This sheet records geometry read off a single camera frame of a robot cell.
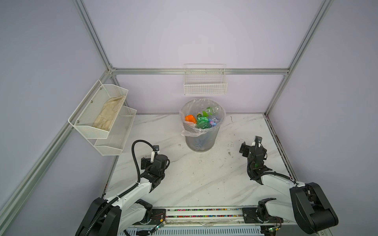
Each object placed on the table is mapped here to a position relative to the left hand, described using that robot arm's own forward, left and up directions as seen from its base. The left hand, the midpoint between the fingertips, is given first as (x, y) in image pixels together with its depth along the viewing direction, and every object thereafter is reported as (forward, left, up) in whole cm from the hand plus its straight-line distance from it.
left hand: (151, 158), depth 86 cm
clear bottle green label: (+21, -36, +18) cm, 46 cm away
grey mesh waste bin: (+9, -33, +5) cm, 34 cm away
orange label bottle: (+21, -23, +13) cm, 34 cm away
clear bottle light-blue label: (+15, -36, +15) cm, 42 cm away
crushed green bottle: (+16, -31, +14) cm, 37 cm away
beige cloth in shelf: (+12, +22, +22) cm, 33 cm away
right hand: (+8, -61, +5) cm, 61 cm away
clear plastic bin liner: (+29, -25, +16) cm, 41 cm away
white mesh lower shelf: (0, +17, +14) cm, 22 cm away
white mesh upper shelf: (+13, +29, +22) cm, 38 cm away
